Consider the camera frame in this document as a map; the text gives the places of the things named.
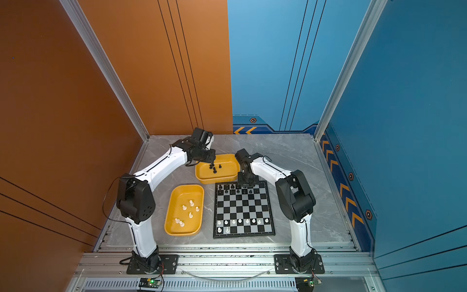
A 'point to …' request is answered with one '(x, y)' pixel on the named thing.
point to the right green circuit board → (306, 284)
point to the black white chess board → (242, 211)
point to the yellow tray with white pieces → (185, 213)
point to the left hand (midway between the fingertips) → (214, 155)
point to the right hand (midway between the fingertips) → (243, 185)
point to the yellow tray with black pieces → (225, 168)
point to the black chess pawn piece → (220, 166)
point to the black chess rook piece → (211, 166)
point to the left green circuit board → (148, 282)
